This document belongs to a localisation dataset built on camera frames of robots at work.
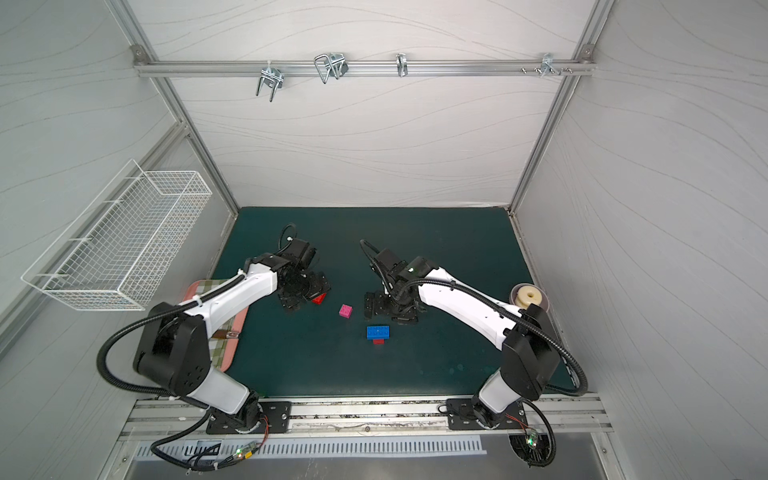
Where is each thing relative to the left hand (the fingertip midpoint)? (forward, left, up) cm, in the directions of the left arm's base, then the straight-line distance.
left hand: (320, 296), depth 88 cm
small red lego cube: (-11, -18, -6) cm, 22 cm away
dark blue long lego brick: (-10, -18, -3) cm, 20 cm away
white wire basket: (-2, +42, +24) cm, 49 cm away
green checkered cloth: (+6, +39, -6) cm, 40 cm away
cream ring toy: (+2, -63, -1) cm, 63 cm away
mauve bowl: (+4, -59, -2) cm, 59 cm away
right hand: (-9, -18, +5) cm, 21 cm away
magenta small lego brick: (-2, -7, -6) cm, 10 cm away
